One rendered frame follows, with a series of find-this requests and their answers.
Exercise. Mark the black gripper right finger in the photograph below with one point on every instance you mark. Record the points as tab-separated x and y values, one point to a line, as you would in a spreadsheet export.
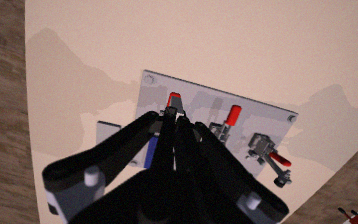
229	178

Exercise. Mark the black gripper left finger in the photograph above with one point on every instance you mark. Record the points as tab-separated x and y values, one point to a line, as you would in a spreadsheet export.
73	183

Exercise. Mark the blue rectangular plate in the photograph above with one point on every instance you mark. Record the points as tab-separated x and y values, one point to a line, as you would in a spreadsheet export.
150	151

